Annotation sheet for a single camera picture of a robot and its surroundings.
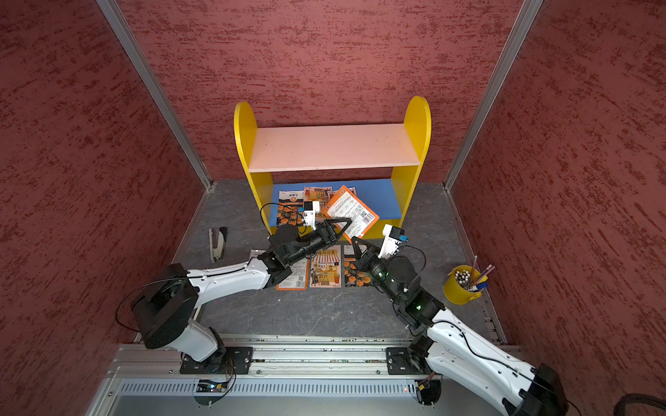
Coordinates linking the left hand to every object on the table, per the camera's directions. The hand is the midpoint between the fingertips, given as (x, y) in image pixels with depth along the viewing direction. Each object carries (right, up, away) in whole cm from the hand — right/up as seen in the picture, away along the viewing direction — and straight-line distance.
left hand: (351, 228), depth 72 cm
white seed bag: (-36, -12, +25) cm, 45 cm away
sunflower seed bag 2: (-2, +9, +5) cm, 11 cm away
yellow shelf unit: (+6, +21, +50) cm, 55 cm away
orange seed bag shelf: (+3, +3, 0) cm, 5 cm away
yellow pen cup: (+35, -18, +6) cm, 40 cm away
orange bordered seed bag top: (-18, -20, +17) cm, 32 cm away
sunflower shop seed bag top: (-9, -17, +22) cm, 29 cm away
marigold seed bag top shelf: (+2, -20, +19) cm, 27 cm away
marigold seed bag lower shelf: (-23, +6, +22) cm, 32 cm away
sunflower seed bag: (-12, +11, +25) cm, 30 cm away
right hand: (-1, -5, -1) cm, 5 cm away
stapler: (-51, -8, +25) cm, 57 cm away
